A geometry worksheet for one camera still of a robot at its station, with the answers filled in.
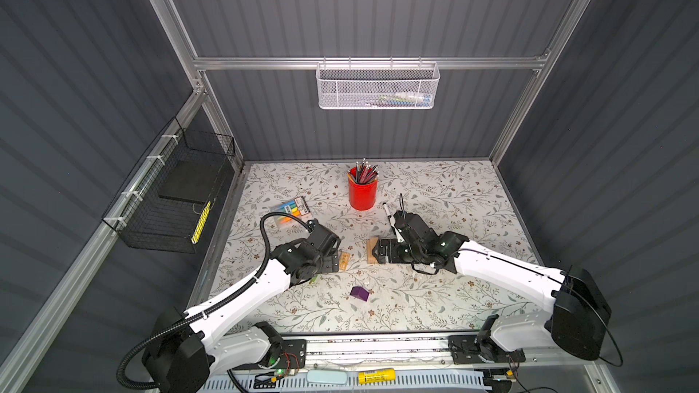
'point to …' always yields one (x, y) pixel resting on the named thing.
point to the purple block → (359, 292)
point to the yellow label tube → (377, 376)
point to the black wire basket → (163, 205)
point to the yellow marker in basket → (200, 223)
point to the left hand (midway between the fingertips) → (323, 258)
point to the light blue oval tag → (327, 377)
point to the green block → (313, 279)
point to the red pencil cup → (363, 186)
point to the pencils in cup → (363, 174)
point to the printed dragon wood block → (344, 260)
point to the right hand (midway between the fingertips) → (385, 254)
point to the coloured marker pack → (298, 207)
